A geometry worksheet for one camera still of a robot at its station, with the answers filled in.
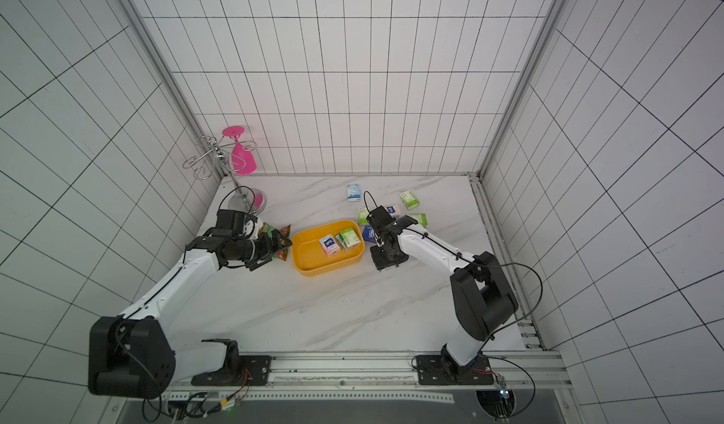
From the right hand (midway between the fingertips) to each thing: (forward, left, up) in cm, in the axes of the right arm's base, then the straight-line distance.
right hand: (374, 262), depth 88 cm
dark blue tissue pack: (+12, +3, -2) cm, 13 cm away
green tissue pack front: (+8, +9, +1) cm, 12 cm away
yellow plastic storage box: (+4, +24, -6) cm, 25 cm away
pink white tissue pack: (+7, +16, -2) cm, 17 cm away
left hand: (-2, +29, +6) cm, 30 cm away
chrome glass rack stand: (+23, +51, +24) cm, 61 cm away
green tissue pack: (+22, +5, -3) cm, 23 cm away
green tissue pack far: (+30, -13, -4) cm, 32 cm away
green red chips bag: (+9, +37, +2) cm, 38 cm away
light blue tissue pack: (+31, +10, -3) cm, 33 cm away
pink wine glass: (+22, +43, +22) cm, 53 cm away
